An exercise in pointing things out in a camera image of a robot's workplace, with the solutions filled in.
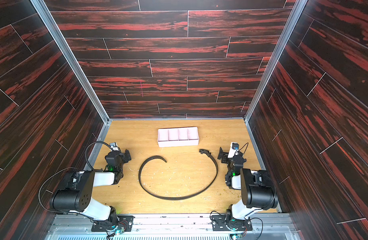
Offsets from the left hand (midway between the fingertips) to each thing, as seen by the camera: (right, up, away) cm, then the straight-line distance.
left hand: (120, 151), depth 95 cm
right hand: (+71, +2, -3) cm, 71 cm away
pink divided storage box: (+36, +9, +14) cm, 40 cm away
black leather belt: (+54, -1, +4) cm, 54 cm away
